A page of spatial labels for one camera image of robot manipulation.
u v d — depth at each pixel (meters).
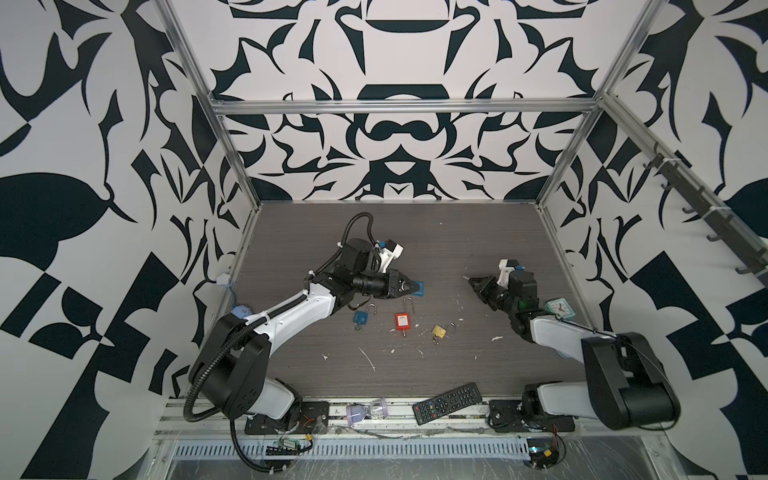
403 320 0.89
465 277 0.91
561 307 0.91
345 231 0.65
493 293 0.80
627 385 0.43
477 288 0.82
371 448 0.71
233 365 0.43
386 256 0.75
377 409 0.75
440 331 0.89
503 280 0.81
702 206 0.59
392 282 0.70
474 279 0.89
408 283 0.76
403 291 0.76
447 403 0.76
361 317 0.90
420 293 0.76
